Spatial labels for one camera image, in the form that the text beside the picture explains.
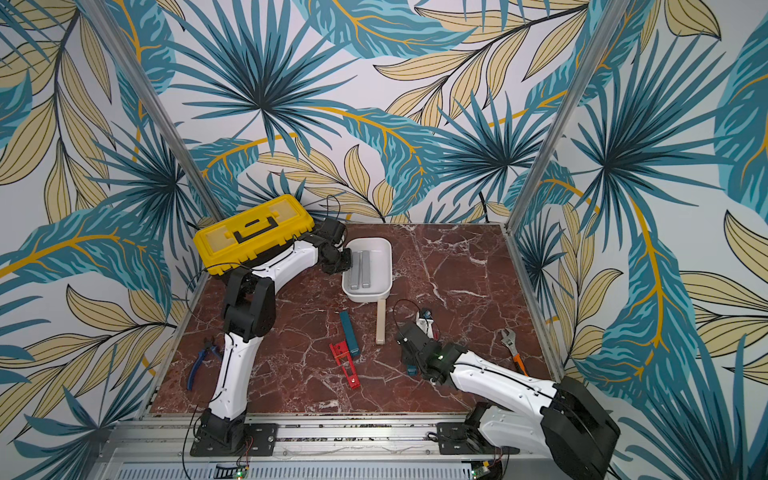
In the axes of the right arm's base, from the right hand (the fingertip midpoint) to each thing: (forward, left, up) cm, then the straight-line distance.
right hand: (410, 345), depth 85 cm
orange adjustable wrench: (+2, -31, -4) cm, 31 cm away
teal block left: (0, +16, -2) cm, 17 cm away
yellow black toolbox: (+31, +48, +14) cm, 59 cm away
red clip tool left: (-1, +20, -3) cm, 20 cm away
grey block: (+27, +17, -1) cm, 32 cm away
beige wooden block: (+8, +8, -1) cm, 11 cm away
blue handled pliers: (+3, +59, -3) cm, 59 cm away
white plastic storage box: (+28, +8, -2) cm, 29 cm away
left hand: (+28, +18, +1) cm, 33 cm away
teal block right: (-6, 0, -3) cm, 7 cm away
